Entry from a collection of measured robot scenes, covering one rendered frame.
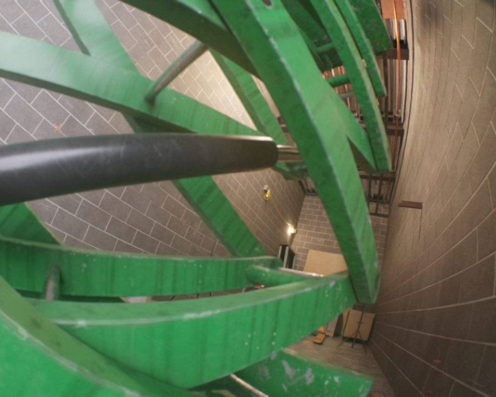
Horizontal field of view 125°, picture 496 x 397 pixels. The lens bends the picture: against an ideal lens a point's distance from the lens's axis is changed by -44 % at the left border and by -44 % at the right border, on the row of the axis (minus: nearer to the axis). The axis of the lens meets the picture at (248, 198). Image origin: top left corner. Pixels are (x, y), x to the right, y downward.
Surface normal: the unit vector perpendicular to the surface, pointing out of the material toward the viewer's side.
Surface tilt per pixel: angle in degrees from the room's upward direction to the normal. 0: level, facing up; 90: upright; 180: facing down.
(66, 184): 127
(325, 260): 90
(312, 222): 90
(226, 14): 161
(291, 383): 90
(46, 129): 90
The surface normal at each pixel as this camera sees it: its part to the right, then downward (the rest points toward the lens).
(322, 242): -0.41, -0.47
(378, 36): -0.32, 0.88
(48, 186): 0.61, 0.63
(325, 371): -0.63, -0.48
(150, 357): 0.71, -0.03
